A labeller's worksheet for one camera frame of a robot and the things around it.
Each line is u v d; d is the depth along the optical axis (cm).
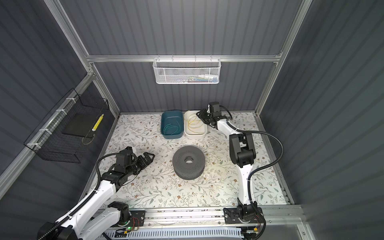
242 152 59
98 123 78
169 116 116
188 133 101
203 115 93
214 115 82
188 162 93
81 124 75
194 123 112
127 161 66
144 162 74
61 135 71
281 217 74
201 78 91
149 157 76
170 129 108
